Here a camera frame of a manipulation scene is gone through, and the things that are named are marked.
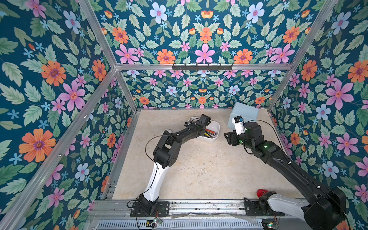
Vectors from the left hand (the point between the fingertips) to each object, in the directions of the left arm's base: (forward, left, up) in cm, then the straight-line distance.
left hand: (207, 123), depth 103 cm
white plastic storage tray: (0, -5, -3) cm, 6 cm away
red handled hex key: (-7, -1, -5) cm, 8 cm away
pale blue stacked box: (0, -29, +8) cm, 30 cm away
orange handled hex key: (-4, -2, -5) cm, 7 cm away
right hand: (-19, -9, +16) cm, 26 cm away
